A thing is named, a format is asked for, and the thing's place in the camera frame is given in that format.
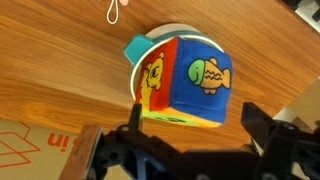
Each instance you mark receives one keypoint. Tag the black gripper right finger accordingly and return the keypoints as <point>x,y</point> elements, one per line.
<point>280,150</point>

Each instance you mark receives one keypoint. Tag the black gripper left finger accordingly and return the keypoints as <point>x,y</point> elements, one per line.
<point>81,153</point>

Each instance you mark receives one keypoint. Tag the colourful soft picture cube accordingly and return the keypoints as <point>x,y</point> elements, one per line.
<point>196,83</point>

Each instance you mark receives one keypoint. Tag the brown cardboard panel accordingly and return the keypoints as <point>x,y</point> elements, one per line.
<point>40,146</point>

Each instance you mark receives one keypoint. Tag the pink plush toy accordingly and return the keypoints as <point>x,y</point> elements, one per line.
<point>112,15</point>

